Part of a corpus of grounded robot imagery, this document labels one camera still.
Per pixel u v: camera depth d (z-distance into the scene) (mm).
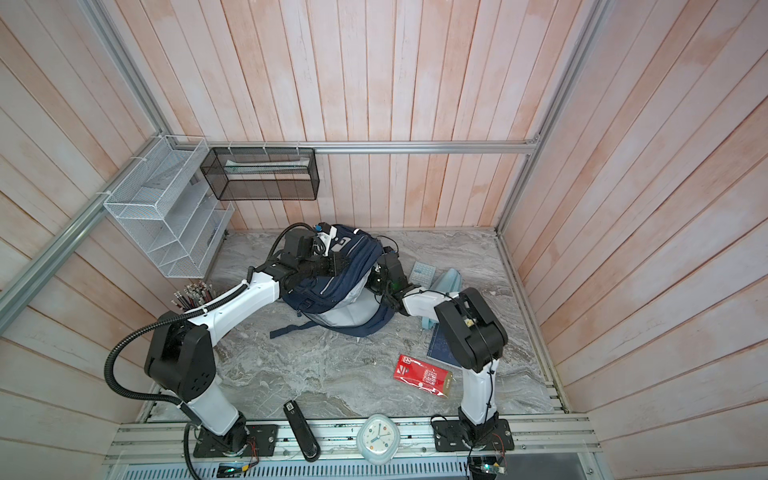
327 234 780
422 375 837
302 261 689
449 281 1008
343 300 818
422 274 1050
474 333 517
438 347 882
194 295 798
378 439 715
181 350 504
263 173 1028
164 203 703
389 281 759
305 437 746
